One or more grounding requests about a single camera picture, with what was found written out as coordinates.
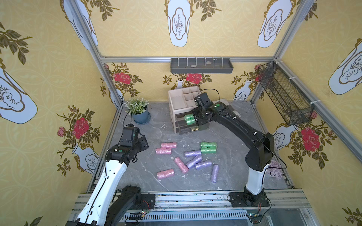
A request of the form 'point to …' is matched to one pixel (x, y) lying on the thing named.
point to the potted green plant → (138, 108)
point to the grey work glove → (234, 112)
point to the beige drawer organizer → (181, 101)
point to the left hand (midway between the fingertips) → (144, 141)
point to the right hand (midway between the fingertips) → (189, 117)
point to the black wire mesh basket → (295, 108)
